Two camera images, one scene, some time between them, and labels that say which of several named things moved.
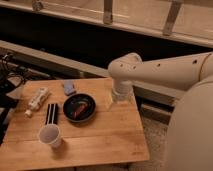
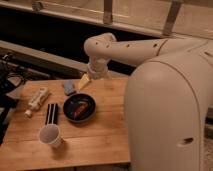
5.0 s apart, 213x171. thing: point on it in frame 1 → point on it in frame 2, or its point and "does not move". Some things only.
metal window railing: x=168 y=29 does not move
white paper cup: x=49 y=134 does not move
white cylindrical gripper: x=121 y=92 → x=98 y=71
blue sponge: x=69 y=87 does not move
